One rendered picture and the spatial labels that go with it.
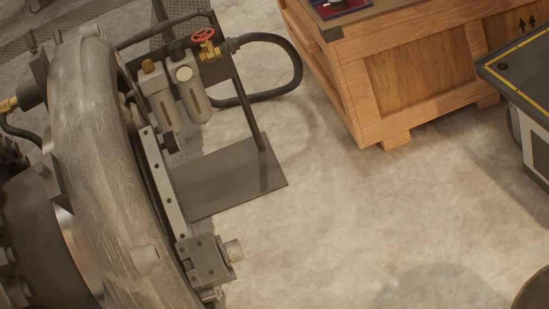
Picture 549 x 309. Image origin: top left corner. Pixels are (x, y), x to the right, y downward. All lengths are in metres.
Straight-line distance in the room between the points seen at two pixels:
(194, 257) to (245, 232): 0.88
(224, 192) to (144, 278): 1.31
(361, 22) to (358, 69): 0.15
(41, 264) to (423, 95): 1.41
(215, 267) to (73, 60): 0.49
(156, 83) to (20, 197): 0.92
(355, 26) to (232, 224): 0.69
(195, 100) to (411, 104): 0.64
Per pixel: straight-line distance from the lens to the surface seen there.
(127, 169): 1.33
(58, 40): 1.84
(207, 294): 1.62
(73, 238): 1.48
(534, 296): 1.62
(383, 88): 2.45
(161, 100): 2.44
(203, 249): 1.57
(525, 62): 2.27
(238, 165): 2.68
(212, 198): 2.60
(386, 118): 2.49
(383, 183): 2.44
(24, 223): 1.58
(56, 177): 1.30
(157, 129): 1.81
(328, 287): 2.19
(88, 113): 1.37
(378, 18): 2.32
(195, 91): 2.44
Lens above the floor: 1.56
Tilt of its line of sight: 36 degrees down
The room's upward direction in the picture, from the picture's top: 21 degrees counter-clockwise
